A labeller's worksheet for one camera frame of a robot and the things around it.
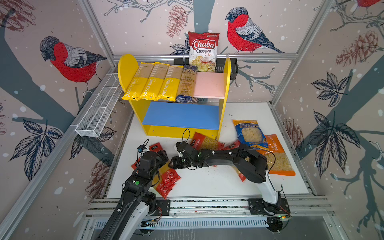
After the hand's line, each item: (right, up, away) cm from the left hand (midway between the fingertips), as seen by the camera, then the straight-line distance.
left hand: (162, 153), depth 79 cm
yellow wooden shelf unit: (+15, +18, +12) cm, 26 cm away
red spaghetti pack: (+3, -14, +3) cm, 15 cm away
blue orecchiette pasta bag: (+54, +9, +19) cm, 58 cm away
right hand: (+3, -11, +6) cm, 13 cm away
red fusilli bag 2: (+34, +1, +14) cm, 37 cm away
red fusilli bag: (+21, +4, +14) cm, 26 cm away
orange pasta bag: (+67, -7, +7) cm, 67 cm away
